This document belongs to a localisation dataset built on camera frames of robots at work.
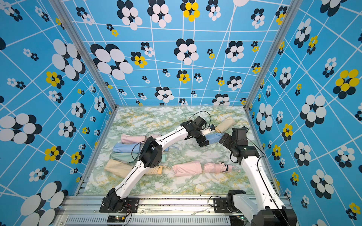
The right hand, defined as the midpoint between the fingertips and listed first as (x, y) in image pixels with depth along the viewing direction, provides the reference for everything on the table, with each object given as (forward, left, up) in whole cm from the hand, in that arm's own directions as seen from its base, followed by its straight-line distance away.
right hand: (227, 165), depth 87 cm
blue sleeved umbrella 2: (+9, +64, +4) cm, 65 cm away
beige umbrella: (-5, +44, +3) cm, 44 cm away
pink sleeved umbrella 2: (+16, +67, +5) cm, 69 cm away
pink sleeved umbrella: (-2, +25, -1) cm, 25 cm away
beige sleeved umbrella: (+30, -4, +2) cm, 31 cm away
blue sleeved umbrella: (+18, +7, +3) cm, 19 cm away
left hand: (-2, +31, +3) cm, 31 cm away
